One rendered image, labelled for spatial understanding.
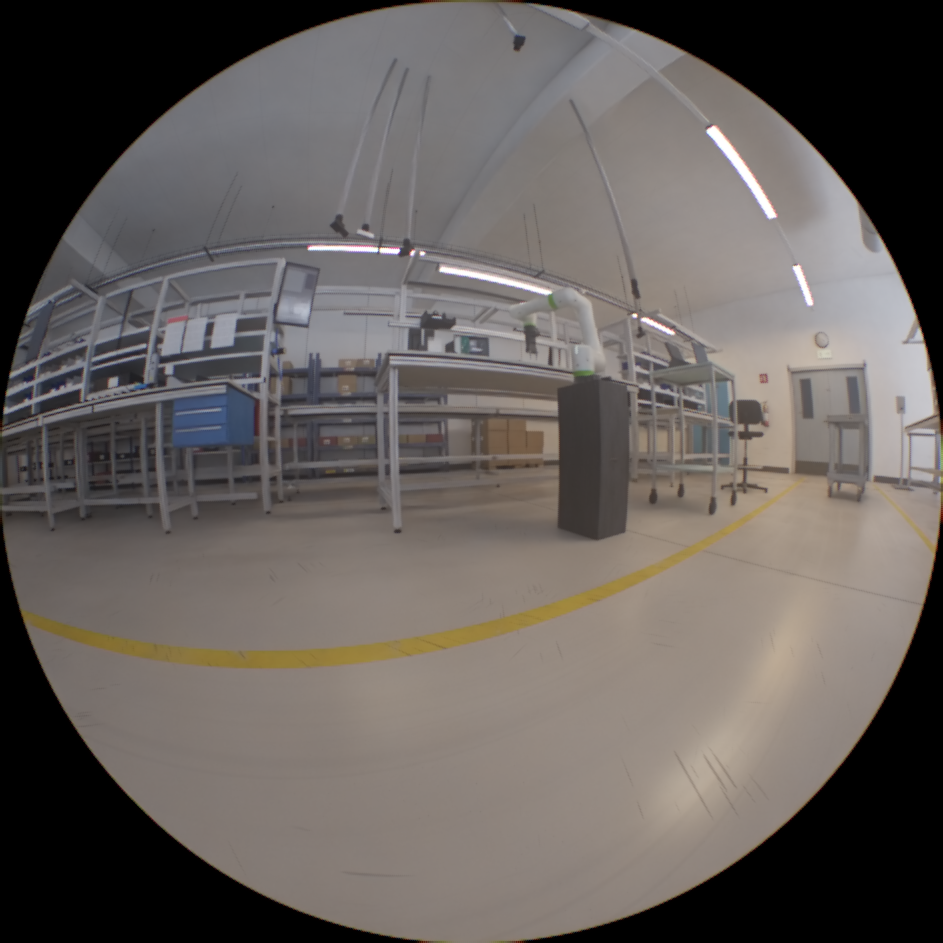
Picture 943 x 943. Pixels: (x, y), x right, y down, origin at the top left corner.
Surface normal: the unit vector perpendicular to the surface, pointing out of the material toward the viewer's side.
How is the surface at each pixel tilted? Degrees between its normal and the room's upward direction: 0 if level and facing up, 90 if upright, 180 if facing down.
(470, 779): 0
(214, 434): 90
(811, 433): 90
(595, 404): 90
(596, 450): 90
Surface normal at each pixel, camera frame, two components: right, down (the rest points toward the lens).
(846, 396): -0.92, 0.05
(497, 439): 0.40, 0.07
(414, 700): -0.02, -1.00
